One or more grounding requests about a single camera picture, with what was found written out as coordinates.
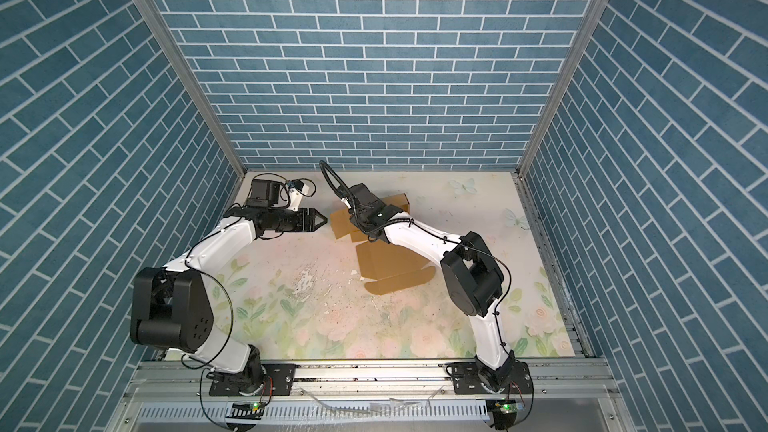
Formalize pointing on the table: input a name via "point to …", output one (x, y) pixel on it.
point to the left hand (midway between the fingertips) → (324, 219)
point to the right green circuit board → (510, 406)
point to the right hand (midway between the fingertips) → (370, 206)
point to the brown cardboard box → (385, 266)
